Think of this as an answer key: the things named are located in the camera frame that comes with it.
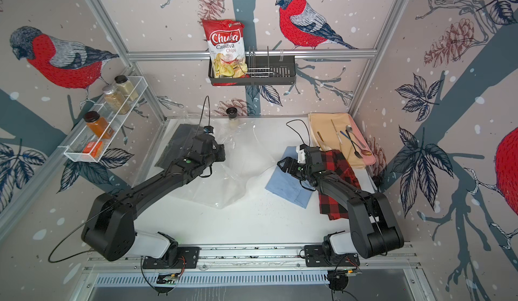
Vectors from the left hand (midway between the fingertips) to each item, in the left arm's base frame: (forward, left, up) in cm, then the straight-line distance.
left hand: (225, 143), depth 87 cm
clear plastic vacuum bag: (+3, -8, -16) cm, 18 cm away
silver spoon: (+22, -66, -17) cm, 72 cm away
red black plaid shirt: (-22, -46, -15) cm, 53 cm away
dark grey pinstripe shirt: (+9, +29, -14) cm, 33 cm away
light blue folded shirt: (-13, -29, -16) cm, 35 cm away
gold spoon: (+16, -49, -17) cm, 55 cm away
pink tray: (+5, -71, -16) cm, 73 cm away
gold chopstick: (+18, -58, -16) cm, 63 cm away
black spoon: (+6, -66, -17) cm, 68 cm away
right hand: (-6, -26, -9) cm, 28 cm away
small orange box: (-15, +39, +17) cm, 45 cm away
